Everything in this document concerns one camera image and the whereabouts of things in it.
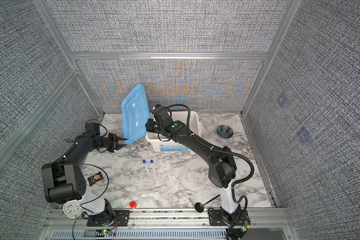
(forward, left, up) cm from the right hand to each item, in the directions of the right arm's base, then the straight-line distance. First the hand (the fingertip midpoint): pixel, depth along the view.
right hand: (145, 124), depth 81 cm
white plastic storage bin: (-3, -13, -17) cm, 22 cm away
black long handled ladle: (-35, -28, -25) cm, 52 cm away
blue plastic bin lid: (+11, +8, -2) cm, 14 cm away
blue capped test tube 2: (-18, 0, -9) cm, 20 cm away
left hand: (-3, +12, -10) cm, 16 cm away
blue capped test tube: (-18, -4, -9) cm, 20 cm away
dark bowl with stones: (+13, -50, -23) cm, 57 cm away
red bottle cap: (-35, +5, -22) cm, 42 cm away
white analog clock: (-37, +35, -20) cm, 55 cm away
